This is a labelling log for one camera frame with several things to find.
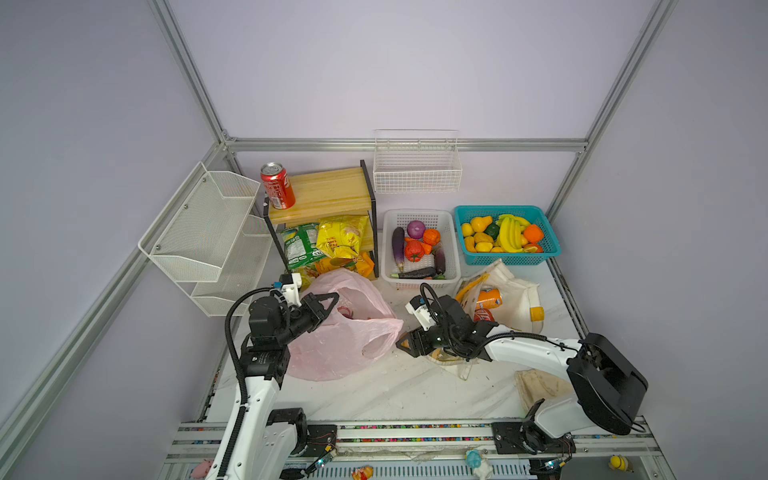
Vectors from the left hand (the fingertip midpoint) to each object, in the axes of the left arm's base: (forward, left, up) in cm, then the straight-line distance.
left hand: (338, 296), depth 73 cm
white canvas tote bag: (+5, -52, -12) cm, 53 cm away
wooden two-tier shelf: (+29, +1, +10) cm, 30 cm away
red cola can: (+5, -41, -17) cm, 45 cm away
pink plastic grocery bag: (-9, -6, -1) cm, 10 cm away
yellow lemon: (+44, -43, -19) cm, 64 cm away
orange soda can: (+10, -44, -17) cm, 49 cm away
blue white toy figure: (-33, -34, -20) cm, 52 cm away
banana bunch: (+37, -57, -14) cm, 70 cm away
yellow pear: (+44, -47, -16) cm, 67 cm away
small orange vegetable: (+38, -28, -18) cm, 51 cm away
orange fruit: (+38, -66, -15) cm, 78 cm away
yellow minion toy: (-32, -67, -21) cm, 77 cm away
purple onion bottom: (+8, +1, -21) cm, 23 cm away
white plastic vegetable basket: (+26, -31, -20) cm, 44 cm away
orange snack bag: (+24, -3, -17) cm, 30 cm away
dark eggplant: (+35, -16, -20) cm, 44 cm away
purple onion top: (+42, -23, -17) cm, 51 cm away
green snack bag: (+21, +15, -4) cm, 26 cm away
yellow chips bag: (+22, +1, -1) cm, 22 cm away
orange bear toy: (-34, -7, -23) cm, 41 cm away
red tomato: (+31, -21, -18) cm, 42 cm away
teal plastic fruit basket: (+34, -46, -19) cm, 61 cm away
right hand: (-5, -16, -16) cm, 23 cm away
